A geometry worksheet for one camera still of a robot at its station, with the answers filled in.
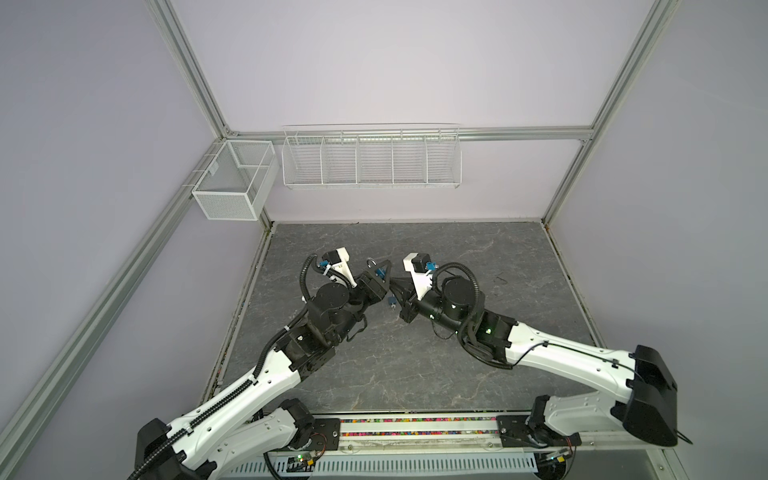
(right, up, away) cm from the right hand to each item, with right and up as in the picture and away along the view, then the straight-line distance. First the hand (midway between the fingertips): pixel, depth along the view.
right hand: (387, 283), depth 67 cm
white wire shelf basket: (+11, +41, +39) cm, 57 cm away
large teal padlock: (-1, +3, -1) cm, 3 cm away
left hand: (+1, +3, +1) cm, 3 cm away
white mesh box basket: (-53, +31, +36) cm, 71 cm away
